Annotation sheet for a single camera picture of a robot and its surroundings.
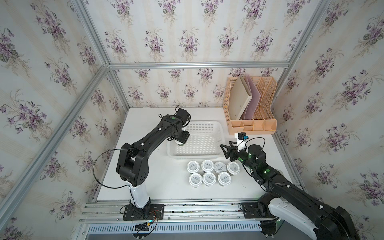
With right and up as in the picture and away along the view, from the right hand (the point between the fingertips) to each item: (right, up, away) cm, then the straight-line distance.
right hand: (227, 144), depth 79 cm
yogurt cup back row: (-18, -13, +3) cm, 23 cm away
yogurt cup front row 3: (-10, -18, -1) cm, 21 cm away
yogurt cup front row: (-26, 0, +2) cm, 26 cm away
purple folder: (+20, +17, +23) cm, 35 cm away
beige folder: (+14, +30, +23) cm, 40 cm away
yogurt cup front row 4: (-2, -18, 0) cm, 18 cm away
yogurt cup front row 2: (-17, -19, -2) cm, 25 cm away
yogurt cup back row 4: (+4, -14, +3) cm, 15 cm away
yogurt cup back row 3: (-3, -14, +5) cm, 15 cm away
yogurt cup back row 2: (-10, -13, +4) cm, 17 cm away
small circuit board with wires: (-43, -39, -7) cm, 59 cm away
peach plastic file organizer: (+31, +12, +23) cm, 40 cm away
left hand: (-25, +2, +9) cm, 26 cm away
